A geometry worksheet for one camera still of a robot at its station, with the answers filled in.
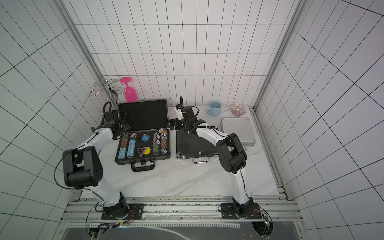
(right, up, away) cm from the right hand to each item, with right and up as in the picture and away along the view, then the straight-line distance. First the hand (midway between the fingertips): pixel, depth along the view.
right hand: (175, 117), depth 95 cm
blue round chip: (-21, -13, +3) cm, 25 cm away
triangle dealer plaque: (-20, -20, -5) cm, 29 cm away
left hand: (-34, -8, -1) cm, 35 cm away
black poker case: (+13, -19, -3) cm, 23 cm away
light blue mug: (+28, +7, +16) cm, 33 cm away
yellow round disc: (-17, -21, -4) cm, 27 cm away
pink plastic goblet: (-34, +17, +10) cm, 39 cm away
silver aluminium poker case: (+45, -6, +6) cm, 46 cm away
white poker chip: (-11, -9, +4) cm, 14 cm away
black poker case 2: (-22, +1, +6) cm, 23 cm away
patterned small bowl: (+48, +6, +23) cm, 53 cm away
